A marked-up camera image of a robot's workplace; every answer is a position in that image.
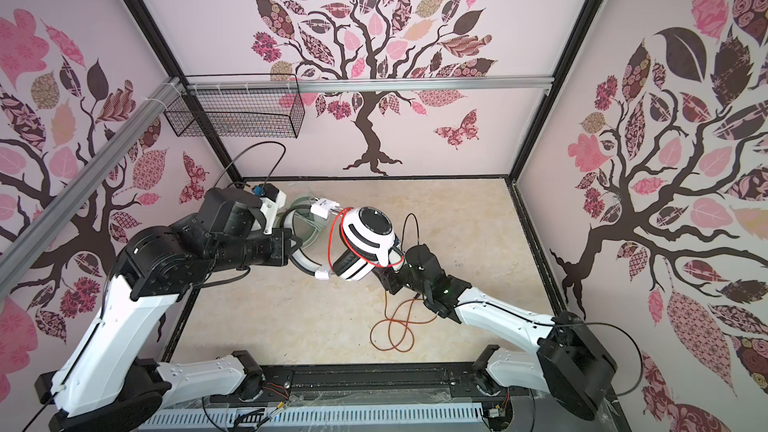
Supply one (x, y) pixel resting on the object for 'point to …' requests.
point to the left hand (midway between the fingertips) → (297, 249)
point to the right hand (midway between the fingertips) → (380, 259)
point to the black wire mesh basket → (246, 113)
